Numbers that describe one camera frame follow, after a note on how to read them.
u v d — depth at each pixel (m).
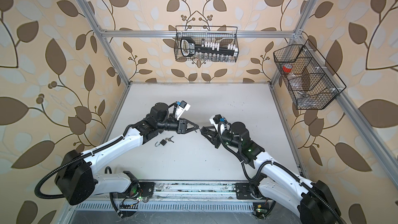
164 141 0.91
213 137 0.66
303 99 0.63
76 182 0.40
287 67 0.87
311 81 0.74
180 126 0.64
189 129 0.69
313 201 0.39
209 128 0.74
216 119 0.63
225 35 0.91
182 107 0.69
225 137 0.64
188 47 0.85
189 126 0.71
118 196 0.72
